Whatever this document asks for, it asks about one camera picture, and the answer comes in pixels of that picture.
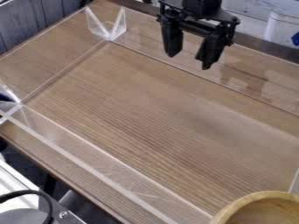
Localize white container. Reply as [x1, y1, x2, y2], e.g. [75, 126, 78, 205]
[265, 11, 299, 49]

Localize clear acrylic tray wall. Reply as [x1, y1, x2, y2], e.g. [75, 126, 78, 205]
[0, 1, 299, 224]

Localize clear acrylic corner bracket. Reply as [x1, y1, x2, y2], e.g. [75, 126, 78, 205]
[84, 7, 127, 41]

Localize blue object at right edge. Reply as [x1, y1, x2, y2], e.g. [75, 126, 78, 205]
[291, 32, 299, 46]

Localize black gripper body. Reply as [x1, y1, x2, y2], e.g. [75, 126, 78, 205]
[158, 0, 241, 46]

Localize grey metal bracket with screw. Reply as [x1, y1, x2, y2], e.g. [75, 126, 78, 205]
[38, 190, 88, 224]

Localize brown wooden bowl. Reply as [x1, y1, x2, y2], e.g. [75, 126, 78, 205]
[210, 191, 299, 224]

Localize black cable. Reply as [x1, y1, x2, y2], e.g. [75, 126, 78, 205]
[0, 189, 55, 224]

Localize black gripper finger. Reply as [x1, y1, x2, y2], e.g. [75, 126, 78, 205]
[195, 27, 227, 70]
[160, 14, 183, 57]

